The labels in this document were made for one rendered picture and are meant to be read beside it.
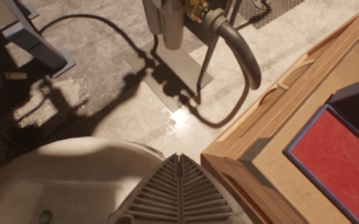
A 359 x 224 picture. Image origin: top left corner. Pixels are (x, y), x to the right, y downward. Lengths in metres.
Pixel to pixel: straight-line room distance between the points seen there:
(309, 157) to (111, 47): 0.95
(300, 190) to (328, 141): 0.09
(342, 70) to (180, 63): 0.63
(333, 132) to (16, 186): 0.61
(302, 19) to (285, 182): 1.21
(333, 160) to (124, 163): 0.37
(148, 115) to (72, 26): 0.76
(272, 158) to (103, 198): 0.38
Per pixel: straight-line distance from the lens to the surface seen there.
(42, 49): 0.94
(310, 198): 0.29
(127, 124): 0.73
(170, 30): 0.50
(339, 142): 0.32
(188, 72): 0.78
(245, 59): 0.36
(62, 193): 0.48
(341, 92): 0.33
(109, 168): 0.36
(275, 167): 0.25
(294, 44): 1.18
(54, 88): 0.99
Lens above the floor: 0.68
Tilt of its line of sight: 75 degrees down
